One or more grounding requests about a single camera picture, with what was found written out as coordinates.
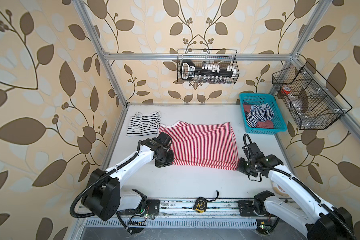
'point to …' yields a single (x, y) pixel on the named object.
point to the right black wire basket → (312, 102)
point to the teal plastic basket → (279, 124)
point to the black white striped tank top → (141, 124)
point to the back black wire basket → (231, 80)
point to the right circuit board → (264, 225)
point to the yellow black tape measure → (200, 205)
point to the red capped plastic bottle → (286, 90)
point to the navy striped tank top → (261, 112)
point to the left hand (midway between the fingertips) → (174, 161)
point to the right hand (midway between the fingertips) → (239, 169)
